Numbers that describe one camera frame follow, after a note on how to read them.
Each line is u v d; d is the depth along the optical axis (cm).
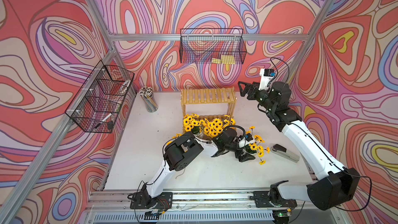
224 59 91
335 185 38
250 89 64
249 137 75
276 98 54
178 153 55
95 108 74
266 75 61
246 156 77
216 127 81
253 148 77
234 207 73
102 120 73
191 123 80
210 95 80
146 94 96
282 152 84
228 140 74
